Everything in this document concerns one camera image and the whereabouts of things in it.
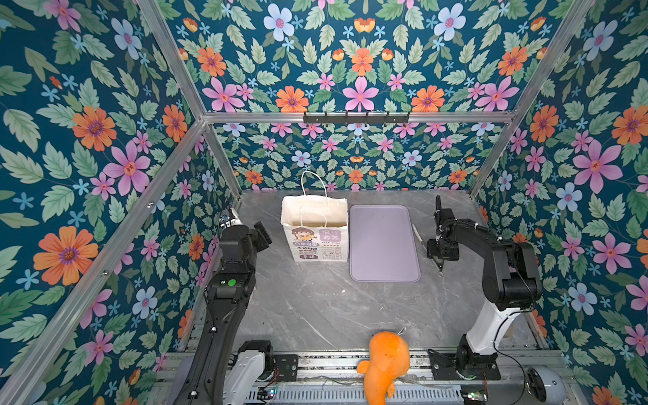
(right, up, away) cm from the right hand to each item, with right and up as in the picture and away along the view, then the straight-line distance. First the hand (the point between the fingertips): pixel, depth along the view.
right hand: (439, 254), depth 97 cm
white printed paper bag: (-45, +12, -22) cm, 52 cm away
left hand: (-64, +14, -25) cm, 70 cm away
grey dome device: (+14, -29, -33) cm, 46 cm away
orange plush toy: (-25, -24, -29) cm, 45 cm away
